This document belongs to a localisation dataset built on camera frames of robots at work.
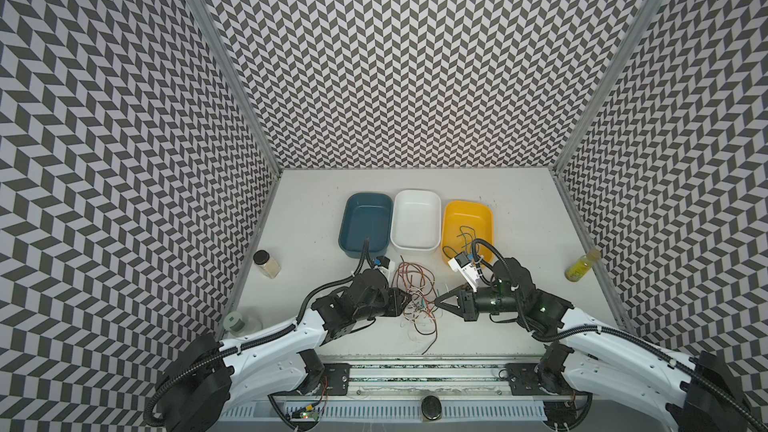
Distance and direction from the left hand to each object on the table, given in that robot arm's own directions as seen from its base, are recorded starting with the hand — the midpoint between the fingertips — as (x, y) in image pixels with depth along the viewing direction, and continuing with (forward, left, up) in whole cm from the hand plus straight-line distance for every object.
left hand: (412, 298), depth 77 cm
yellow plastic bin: (+29, -18, -8) cm, 35 cm away
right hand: (-3, -6, +6) cm, 9 cm away
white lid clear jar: (-8, +42, +3) cm, 42 cm away
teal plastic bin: (+31, +15, -6) cm, 35 cm away
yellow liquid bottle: (+9, -48, -2) cm, 49 cm away
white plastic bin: (+28, -2, -5) cm, 29 cm away
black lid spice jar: (+10, +41, +1) cm, 42 cm away
